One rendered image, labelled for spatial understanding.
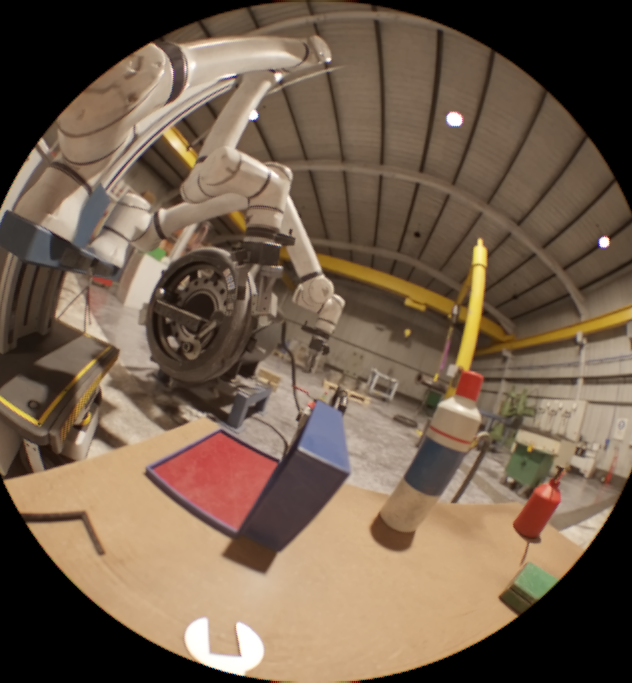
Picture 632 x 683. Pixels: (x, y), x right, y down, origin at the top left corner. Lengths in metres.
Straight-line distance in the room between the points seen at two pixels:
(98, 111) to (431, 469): 0.59
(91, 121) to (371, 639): 0.56
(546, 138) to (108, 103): 8.53
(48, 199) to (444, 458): 0.71
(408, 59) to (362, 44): 1.27
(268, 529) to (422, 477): 0.18
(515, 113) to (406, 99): 3.36
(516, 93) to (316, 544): 8.32
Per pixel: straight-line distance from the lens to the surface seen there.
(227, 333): 0.92
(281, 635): 0.19
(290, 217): 0.78
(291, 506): 0.16
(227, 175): 0.42
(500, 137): 8.35
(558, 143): 8.60
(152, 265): 4.99
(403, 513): 0.29
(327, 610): 0.21
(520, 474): 2.86
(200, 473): 0.25
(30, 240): 0.47
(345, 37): 7.97
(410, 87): 7.95
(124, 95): 0.37
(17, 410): 0.57
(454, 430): 0.26
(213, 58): 0.51
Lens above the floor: 0.65
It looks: 3 degrees up
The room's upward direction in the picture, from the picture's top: 22 degrees clockwise
